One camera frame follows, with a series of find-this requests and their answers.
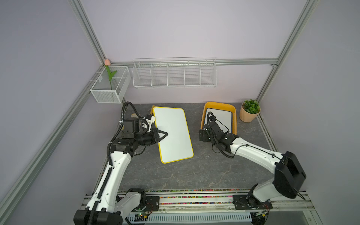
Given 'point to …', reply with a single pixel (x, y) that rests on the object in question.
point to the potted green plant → (249, 110)
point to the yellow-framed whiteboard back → (177, 145)
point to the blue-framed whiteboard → (223, 117)
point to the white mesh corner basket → (101, 89)
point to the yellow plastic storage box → (221, 106)
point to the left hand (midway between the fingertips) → (167, 135)
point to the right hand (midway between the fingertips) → (205, 131)
